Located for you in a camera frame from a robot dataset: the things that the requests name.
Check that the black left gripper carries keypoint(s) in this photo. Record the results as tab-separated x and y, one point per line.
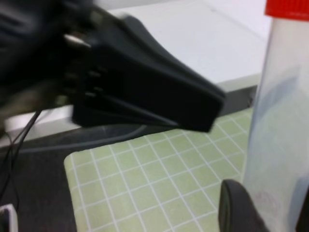
35	52

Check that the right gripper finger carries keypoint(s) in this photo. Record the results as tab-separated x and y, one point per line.
237	212

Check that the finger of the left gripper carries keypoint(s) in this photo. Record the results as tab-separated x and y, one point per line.
124	84

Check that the red capped clear tube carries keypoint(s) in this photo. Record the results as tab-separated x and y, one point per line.
277	169

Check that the green checkered cloth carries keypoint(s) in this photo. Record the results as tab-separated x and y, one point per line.
163	182

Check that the white aluminium frame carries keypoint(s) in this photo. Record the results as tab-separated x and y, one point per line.
8	219

